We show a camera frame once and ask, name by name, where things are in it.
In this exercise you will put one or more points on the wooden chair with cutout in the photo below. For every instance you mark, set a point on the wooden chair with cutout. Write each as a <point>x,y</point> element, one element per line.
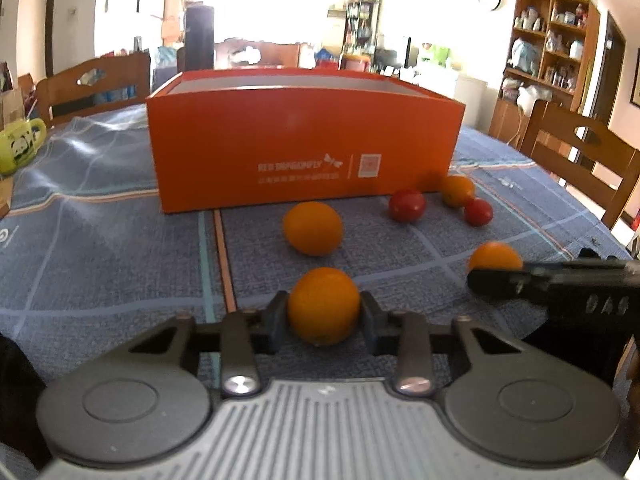
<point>70,92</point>

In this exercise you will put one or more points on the orange cardboard box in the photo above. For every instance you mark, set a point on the orange cardboard box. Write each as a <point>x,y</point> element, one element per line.
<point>300,145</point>

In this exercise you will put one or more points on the wooden cutting board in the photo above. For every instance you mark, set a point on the wooden cutting board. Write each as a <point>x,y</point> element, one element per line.
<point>4,200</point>

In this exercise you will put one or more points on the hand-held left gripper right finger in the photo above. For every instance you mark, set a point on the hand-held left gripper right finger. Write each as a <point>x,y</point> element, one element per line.
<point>370,321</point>

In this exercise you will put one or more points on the wooden display shelf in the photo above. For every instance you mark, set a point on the wooden display shelf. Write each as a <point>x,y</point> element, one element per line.
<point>545,60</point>

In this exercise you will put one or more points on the dark cylindrical thermos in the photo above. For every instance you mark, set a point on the dark cylindrical thermos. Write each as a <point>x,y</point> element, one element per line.
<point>199,40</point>

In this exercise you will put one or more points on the red cherry tomato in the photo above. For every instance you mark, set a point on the red cherry tomato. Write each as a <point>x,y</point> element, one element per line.
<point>406,205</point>
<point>478,211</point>

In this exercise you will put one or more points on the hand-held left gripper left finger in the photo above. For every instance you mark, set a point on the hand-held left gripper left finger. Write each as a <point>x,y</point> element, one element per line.
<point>278,319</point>

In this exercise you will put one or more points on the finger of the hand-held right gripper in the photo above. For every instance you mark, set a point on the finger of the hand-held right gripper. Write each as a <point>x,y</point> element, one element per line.
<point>505,282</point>

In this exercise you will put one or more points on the brown cardboard carton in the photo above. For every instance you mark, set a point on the brown cardboard carton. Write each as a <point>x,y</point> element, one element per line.
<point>10,107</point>

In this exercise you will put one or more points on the large orange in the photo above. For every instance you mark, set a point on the large orange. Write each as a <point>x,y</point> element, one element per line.
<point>324,305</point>
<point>314,228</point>

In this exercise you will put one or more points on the white cabinet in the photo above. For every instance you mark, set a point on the white cabinet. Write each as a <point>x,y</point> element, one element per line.
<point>469,100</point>

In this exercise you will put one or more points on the green panda mug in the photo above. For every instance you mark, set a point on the green panda mug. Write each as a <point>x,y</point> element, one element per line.
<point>17,147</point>

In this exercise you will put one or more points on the small orange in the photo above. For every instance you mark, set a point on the small orange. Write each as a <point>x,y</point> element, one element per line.
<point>494,256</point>
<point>457,190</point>

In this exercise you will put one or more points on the blue patterned tablecloth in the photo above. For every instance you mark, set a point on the blue patterned tablecloth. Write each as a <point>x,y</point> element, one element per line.
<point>125,260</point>

